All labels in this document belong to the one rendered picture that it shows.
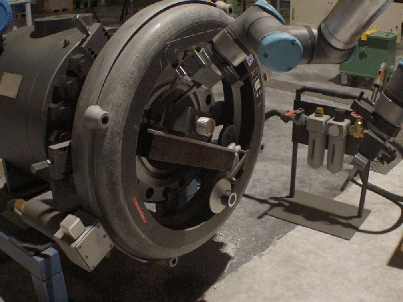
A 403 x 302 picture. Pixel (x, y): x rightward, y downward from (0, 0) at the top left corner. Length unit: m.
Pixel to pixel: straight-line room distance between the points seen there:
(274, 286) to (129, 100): 0.93
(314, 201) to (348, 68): 2.50
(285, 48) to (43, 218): 0.73
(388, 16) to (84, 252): 6.66
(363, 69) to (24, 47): 3.50
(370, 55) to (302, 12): 3.65
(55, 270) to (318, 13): 6.78
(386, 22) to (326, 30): 6.32
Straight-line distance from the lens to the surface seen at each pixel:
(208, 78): 1.13
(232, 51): 1.09
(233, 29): 1.09
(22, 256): 1.53
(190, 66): 1.08
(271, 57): 0.97
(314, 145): 1.98
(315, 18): 7.77
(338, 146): 1.94
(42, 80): 1.37
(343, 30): 0.96
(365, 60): 4.48
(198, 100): 1.44
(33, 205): 1.27
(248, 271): 1.73
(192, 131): 1.10
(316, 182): 2.44
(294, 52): 0.98
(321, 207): 2.17
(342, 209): 2.19
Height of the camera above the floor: 1.04
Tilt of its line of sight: 22 degrees down
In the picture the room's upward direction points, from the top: 1 degrees counter-clockwise
